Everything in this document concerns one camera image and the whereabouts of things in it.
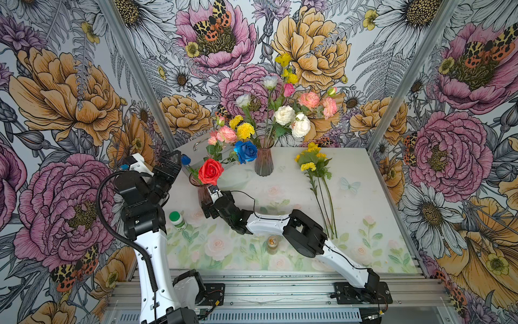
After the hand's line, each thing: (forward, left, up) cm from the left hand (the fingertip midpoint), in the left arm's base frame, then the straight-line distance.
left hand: (180, 164), depth 69 cm
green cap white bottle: (-7, +8, -26) cm, 28 cm away
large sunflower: (+27, -54, -28) cm, 66 cm away
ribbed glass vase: (+4, -2, -23) cm, 24 cm away
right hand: (+4, -4, -30) cm, 31 cm away
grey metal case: (+25, +5, -19) cm, 32 cm away
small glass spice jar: (-18, -31, -26) cm, 44 cm away
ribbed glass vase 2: (+24, -28, -28) cm, 46 cm away
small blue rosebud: (+8, +2, -6) cm, 10 cm away
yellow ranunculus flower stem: (+3, -60, -35) cm, 69 cm away
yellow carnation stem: (+22, -52, -28) cm, 63 cm away
